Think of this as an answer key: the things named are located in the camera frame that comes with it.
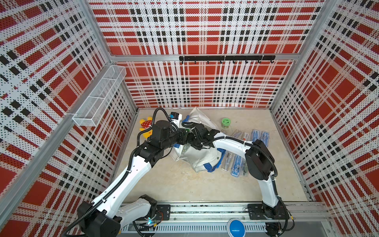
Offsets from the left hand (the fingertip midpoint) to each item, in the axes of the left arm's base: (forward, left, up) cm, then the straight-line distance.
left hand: (191, 131), depth 73 cm
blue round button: (-39, -21, -25) cm, 51 cm away
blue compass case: (+16, -44, -27) cm, 54 cm away
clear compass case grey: (+17, -31, -28) cm, 45 cm away
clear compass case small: (-4, -22, -26) cm, 35 cm away
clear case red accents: (+14, -36, -26) cm, 47 cm away
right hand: (+5, +2, -18) cm, 19 cm away
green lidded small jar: (+24, -24, -24) cm, 42 cm away
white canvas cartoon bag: (-8, -4, -16) cm, 18 cm away
